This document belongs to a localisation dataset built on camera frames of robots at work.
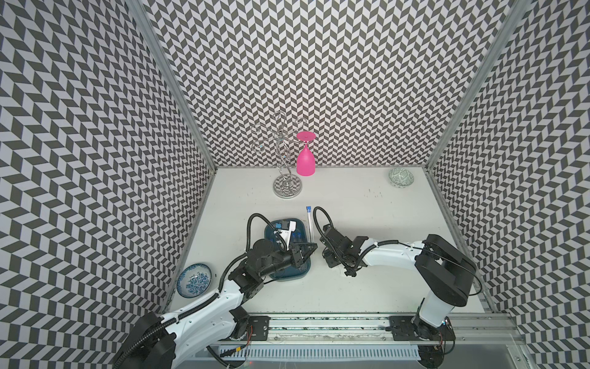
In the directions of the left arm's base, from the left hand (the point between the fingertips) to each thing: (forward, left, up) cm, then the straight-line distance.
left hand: (315, 249), depth 73 cm
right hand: (+5, -7, -18) cm, 20 cm away
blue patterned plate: (-5, +43, -14) cm, 46 cm away
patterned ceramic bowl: (+44, -44, -14) cm, 63 cm away
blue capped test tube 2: (+1, +7, +7) cm, 10 cm away
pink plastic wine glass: (+35, +3, +5) cm, 35 cm away
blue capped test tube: (+6, +2, +5) cm, 7 cm away
